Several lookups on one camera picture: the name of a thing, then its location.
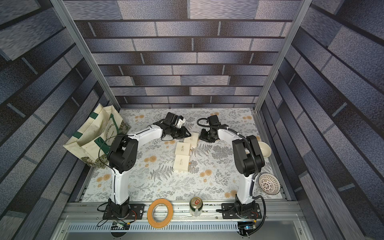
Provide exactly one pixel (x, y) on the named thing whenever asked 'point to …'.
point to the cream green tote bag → (91, 141)
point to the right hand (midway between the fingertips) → (200, 137)
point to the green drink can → (196, 204)
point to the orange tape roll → (162, 224)
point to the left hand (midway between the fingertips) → (190, 133)
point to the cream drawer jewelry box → (181, 163)
